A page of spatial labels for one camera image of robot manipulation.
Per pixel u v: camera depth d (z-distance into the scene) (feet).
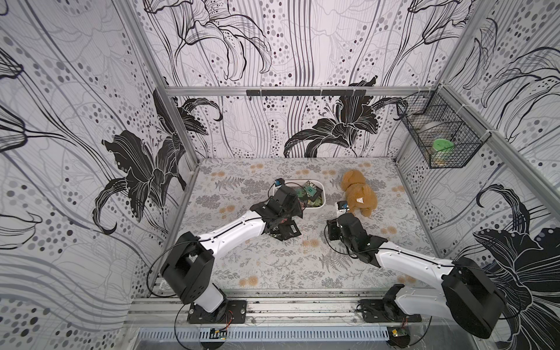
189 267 1.42
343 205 2.45
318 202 3.23
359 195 2.95
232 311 2.40
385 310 2.14
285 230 2.99
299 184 2.32
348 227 2.12
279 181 2.51
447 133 2.61
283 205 2.09
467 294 1.34
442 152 2.62
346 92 2.97
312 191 3.28
